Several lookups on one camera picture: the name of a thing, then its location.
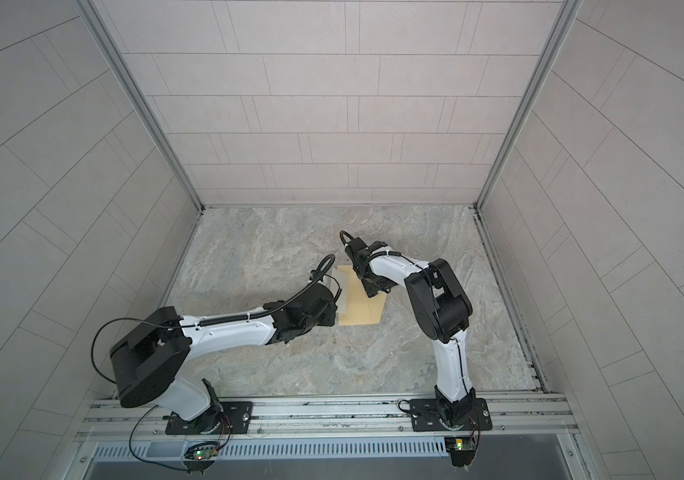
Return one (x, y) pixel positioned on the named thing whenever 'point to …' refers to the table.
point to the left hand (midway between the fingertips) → (344, 306)
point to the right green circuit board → (461, 449)
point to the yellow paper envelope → (360, 307)
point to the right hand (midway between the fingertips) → (383, 287)
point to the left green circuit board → (200, 456)
